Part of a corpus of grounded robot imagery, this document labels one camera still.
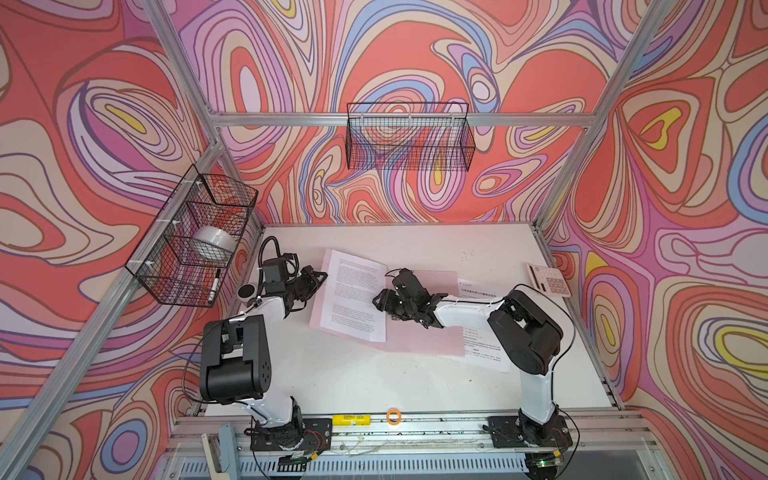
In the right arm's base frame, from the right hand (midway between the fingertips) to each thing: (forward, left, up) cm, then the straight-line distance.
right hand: (380, 308), depth 93 cm
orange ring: (-29, -3, -3) cm, 29 cm away
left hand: (+9, +16, +9) cm, 20 cm away
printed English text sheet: (-1, +10, +5) cm, 11 cm away
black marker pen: (-6, +40, +24) cm, 47 cm away
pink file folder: (-9, -6, -2) cm, 11 cm away
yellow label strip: (-31, +8, 0) cm, 32 cm away
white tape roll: (+3, +39, +31) cm, 50 cm away
